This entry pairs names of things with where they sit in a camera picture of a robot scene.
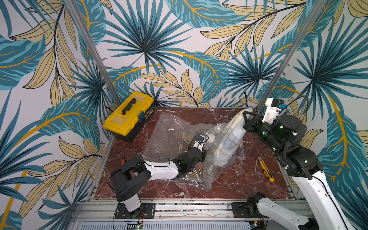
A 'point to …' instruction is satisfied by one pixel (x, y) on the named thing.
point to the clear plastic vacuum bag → (170, 136)
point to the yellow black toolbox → (126, 121)
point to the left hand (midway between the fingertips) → (203, 146)
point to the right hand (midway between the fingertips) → (244, 112)
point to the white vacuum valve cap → (212, 138)
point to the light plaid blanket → (231, 137)
